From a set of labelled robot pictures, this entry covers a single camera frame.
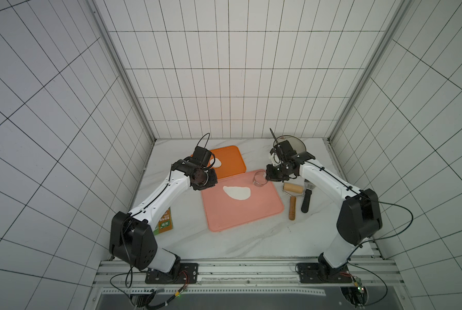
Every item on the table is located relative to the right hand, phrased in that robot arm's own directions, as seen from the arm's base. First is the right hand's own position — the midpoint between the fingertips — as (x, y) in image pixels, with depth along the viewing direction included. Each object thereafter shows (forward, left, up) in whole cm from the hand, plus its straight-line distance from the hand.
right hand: (259, 177), depth 87 cm
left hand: (-7, +22, +2) cm, 23 cm away
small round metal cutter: (-2, 0, +2) cm, 2 cm away
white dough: (-2, +9, -12) cm, 15 cm away
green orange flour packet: (-20, +42, -11) cm, 48 cm away
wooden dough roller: (0, -18, -11) cm, 21 cm away
